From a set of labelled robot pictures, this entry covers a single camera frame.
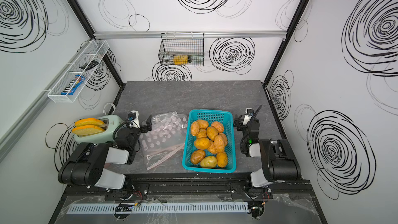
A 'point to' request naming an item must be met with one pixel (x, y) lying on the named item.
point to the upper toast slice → (88, 122)
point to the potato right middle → (219, 143)
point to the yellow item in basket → (180, 59)
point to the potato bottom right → (222, 159)
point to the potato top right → (218, 126)
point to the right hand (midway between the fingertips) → (246, 115)
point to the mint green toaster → (111, 122)
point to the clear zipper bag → (166, 139)
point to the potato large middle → (202, 143)
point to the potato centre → (211, 132)
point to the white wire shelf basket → (95, 50)
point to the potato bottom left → (196, 156)
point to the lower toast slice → (85, 130)
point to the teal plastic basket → (224, 116)
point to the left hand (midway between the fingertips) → (142, 115)
